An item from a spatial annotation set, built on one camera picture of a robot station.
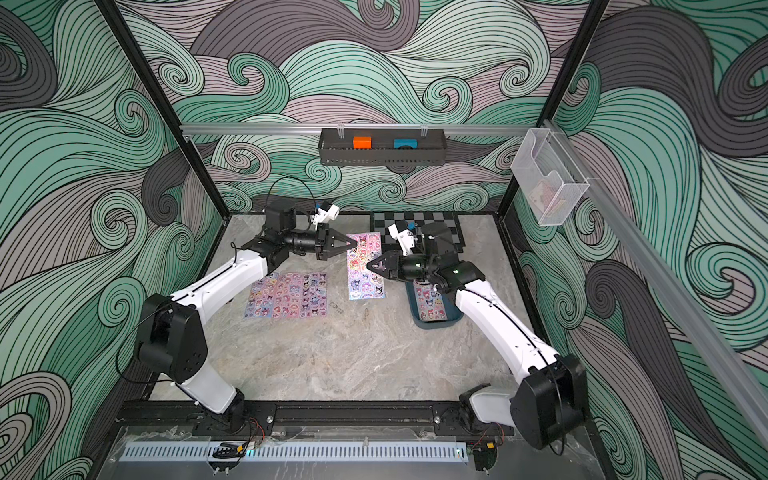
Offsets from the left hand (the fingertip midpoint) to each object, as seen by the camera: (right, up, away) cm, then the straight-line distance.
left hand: (355, 243), depth 72 cm
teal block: (+13, +32, +21) cm, 40 cm away
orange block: (+1, +32, +21) cm, 38 cm away
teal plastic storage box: (+30, -23, +20) cm, 43 cm away
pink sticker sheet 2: (-33, -19, +23) cm, 44 cm away
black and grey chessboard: (+7, +8, +42) cm, 43 cm away
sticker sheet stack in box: (+22, -20, +21) cm, 36 cm away
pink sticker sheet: (+2, -10, -2) cm, 10 cm away
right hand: (+4, -6, +1) cm, 7 cm away
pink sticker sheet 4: (-15, -19, +23) cm, 33 cm away
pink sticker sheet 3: (-24, -18, +23) cm, 38 cm away
